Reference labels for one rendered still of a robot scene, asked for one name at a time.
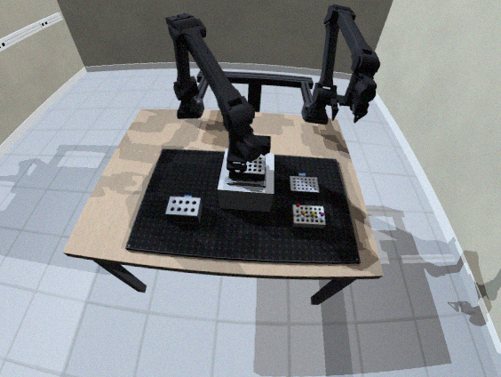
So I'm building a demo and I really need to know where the white tube rack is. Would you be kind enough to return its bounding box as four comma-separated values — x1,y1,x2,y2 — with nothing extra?
291,205,326,229

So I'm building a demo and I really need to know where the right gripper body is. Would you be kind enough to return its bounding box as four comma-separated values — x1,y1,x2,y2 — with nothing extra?
227,141,247,170

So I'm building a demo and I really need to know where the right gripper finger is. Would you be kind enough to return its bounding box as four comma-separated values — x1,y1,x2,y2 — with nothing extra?
227,164,247,176

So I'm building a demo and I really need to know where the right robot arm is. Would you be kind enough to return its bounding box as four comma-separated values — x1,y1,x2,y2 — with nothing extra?
166,13,271,162

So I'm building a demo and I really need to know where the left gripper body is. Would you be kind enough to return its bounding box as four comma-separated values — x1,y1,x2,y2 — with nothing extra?
331,86,355,110

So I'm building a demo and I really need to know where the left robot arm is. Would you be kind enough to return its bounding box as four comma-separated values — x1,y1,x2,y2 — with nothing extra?
304,4,380,121

